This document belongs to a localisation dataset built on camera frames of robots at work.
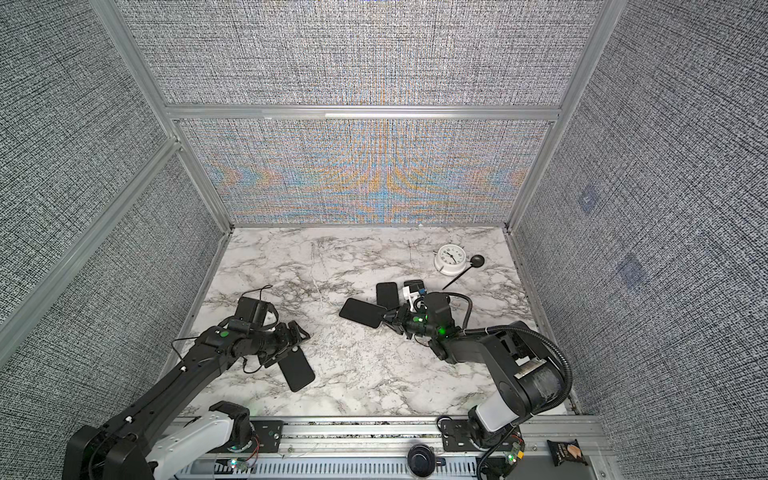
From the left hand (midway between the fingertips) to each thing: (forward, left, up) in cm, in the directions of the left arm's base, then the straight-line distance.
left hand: (301, 343), depth 81 cm
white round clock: (+29, -47, -2) cm, 55 cm away
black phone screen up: (+19, -25, -7) cm, 32 cm away
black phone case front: (-5, +2, -7) cm, 9 cm away
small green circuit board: (-26, +13, -8) cm, 30 cm away
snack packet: (-28, -64, -5) cm, 70 cm away
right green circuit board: (-28, -52, -4) cm, 59 cm away
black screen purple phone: (+21, -34, -5) cm, 40 cm away
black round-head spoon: (+30, -57, -5) cm, 65 cm away
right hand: (+6, -21, +3) cm, 22 cm away
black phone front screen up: (+9, -17, 0) cm, 19 cm away
